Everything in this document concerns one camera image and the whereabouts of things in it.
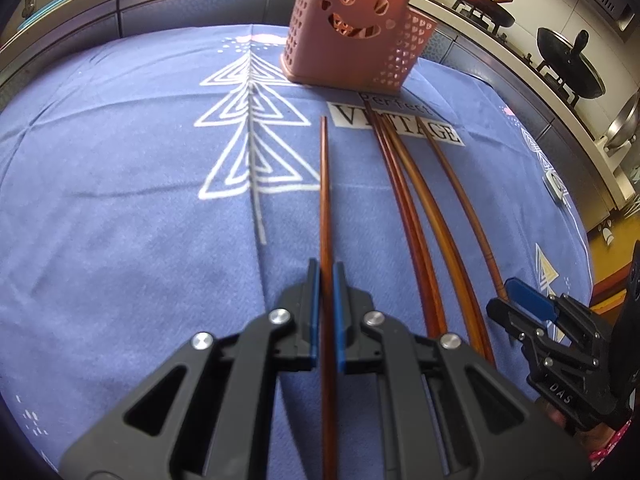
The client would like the small white device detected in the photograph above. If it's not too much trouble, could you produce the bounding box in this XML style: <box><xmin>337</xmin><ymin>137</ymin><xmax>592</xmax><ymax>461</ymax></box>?
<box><xmin>542</xmin><ymin>170</ymin><xmax>571</xmax><ymax>207</ymax></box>

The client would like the blue printed tablecloth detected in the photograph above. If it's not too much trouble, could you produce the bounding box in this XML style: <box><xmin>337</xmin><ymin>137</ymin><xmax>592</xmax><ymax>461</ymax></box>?
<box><xmin>0</xmin><ymin>24</ymin><xmax>596</xmax><ymax>480</ymax></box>

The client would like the black gas stove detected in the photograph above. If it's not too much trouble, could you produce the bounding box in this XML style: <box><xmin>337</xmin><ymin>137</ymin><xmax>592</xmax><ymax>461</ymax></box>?
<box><xmin>450</xmin><ymin>0</ymin><xmax>601</xmax><ymax>107</ymax></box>

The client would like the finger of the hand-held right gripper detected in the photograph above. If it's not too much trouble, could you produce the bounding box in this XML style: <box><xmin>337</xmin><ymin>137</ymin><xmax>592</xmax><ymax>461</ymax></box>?
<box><xmin>486</xmin><ymin>297</ymin><xmax>556</xmax><ymax>361</ymax></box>
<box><xmin>504</xmin><ymin>277</ymin><xmax>618</xmax><ymax>351</ymax></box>

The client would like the pink plastic utensil holder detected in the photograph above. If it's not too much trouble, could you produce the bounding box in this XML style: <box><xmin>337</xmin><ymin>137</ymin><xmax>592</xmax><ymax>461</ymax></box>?
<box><xmin>279</xmin><ymin>0</ymin><xmax>438</xmax><ymax>93</ymax></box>

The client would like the black wok with lid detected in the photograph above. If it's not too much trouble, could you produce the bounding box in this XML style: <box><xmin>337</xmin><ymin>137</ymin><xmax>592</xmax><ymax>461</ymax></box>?
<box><xmin>536</xmin><ymin>27</ymin><xmax>607</xmax><ymax>100</ymax></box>

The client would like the dark red single chopstick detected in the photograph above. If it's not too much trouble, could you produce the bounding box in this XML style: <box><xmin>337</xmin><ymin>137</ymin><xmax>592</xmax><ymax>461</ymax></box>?
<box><xmin>319</xmin><ymin>116</ymin><xmax>338</xmax><ymax>480</ymax></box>

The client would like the blue plastic basin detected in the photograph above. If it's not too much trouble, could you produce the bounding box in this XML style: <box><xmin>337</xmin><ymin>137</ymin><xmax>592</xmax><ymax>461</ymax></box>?
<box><xmin>17</xmin><ymin>0</ymin><xmax>107</xmax><ymax>31</ymax></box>

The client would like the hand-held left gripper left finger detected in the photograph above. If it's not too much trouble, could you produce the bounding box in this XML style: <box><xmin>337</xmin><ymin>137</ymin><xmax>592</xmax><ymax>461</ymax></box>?
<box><xmin>59</xmin><ymin>257</ymin><xmax>323</xmax><ymax>480</ymax></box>

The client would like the person's right hand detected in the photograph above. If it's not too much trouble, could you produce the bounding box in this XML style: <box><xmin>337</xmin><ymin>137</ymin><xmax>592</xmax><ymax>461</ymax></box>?
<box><xmin>547</xmin><ymin>404</ymin><xmax>601</xmax><ymax>450</ymax></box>

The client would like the bunch of wooden chopsticks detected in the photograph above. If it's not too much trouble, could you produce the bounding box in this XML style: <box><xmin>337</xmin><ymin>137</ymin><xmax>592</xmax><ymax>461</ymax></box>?
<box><xmin>362</xmin><ymin>0</ymin><xmax>508</xmax><ymax>367</ymax></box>

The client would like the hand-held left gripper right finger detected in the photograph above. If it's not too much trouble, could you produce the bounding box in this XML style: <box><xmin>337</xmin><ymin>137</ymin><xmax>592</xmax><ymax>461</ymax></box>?
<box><xmin>332</xmin><ymin>261</ymin><xmax>593</xmax><ymax>480</ymax></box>

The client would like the stainless steel cookware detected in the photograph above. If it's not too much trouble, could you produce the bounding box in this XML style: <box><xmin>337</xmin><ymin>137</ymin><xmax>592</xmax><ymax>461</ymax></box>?
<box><xmin>602</xmin><ymin>95</ymin><xmax>640</xmax><ymax>157</ymax></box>

